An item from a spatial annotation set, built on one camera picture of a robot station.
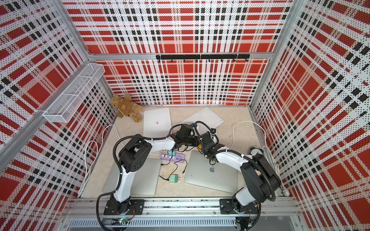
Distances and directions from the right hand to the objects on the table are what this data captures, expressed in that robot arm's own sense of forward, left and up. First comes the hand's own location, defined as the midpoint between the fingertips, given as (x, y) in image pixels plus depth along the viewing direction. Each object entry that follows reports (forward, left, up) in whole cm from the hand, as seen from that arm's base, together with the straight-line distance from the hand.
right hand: (210, 144), depth 92 cm
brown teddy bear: (+31, +63, +3) cm, 71 cm away
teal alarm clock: (-4, -28, -2) cm, 29 cm away
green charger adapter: (-20, +22, -2) cm, 30 cm away
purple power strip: (-8, +20, -2) cm, 21 cm away
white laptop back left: (+22, +39, -5) cm, 45 cm away
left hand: (+3, +4, -2) cm, 5 cm away
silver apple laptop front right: (-16, +5, -6) cm, 18 cm away
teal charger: (-7, +25, +2) cm, 26 cm away
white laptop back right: (+29, +1, -6) cm, 30 cm away
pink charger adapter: (-6, +28, +2) cm, 29 cm away
